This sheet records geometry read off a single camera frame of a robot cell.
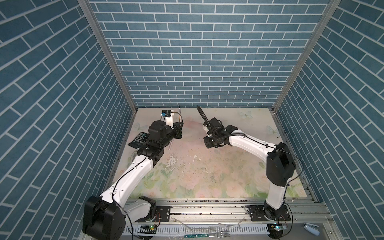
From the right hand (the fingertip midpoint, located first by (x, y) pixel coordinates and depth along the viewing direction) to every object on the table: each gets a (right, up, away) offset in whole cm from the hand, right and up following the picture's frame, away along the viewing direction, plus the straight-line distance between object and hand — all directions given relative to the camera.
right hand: (205, 141), depth 90 cm
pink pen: (-17, +2, -20) cm, 26 cm away
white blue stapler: (+50, -38, -20) cm, 66 cm away
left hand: (-12, +11, -13) cm, 21 cm away
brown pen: (-13, +15, -14) cm, 25 cm away
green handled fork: (+6, -40, -22) cm, 46 cm away
